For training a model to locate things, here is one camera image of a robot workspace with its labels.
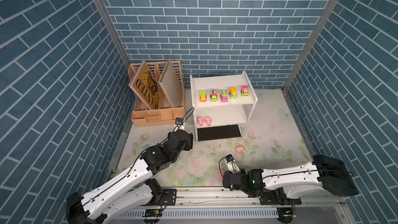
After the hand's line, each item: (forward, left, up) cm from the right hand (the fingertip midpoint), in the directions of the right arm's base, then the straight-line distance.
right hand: (226, 178), depth 79 cm
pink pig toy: (+22, +16, +19) cm, 33 cm away
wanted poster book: (+46, +52, +21) cm, 72 cm away
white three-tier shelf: (+22, +5, +34) cm, 41 cm away
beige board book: (+50, +38, +19) cm, 65 cm away
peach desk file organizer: (+33, +39, +6) cm, 52 cm away
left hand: (+14, +19, +18) cm, 30 cm away
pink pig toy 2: (+22, +12, +19) cm, 31 cm away
